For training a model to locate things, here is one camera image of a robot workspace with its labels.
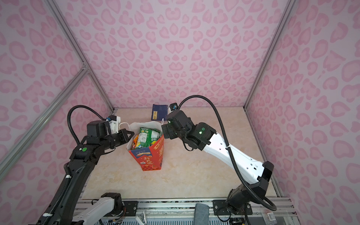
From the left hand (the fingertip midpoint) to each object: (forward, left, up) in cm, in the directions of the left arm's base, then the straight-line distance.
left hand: (134, 130), depth 72 cm
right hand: (-1, -20, +5) cm, 20 cm away
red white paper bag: (-9, -7, -14) cm, 18 cm away
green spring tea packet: (0, -6, -7) cm, 9 cm away
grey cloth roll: (-34, -33, -24) cm, 53 cm away
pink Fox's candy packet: (-1, +1, -7) cm, 7 cm away
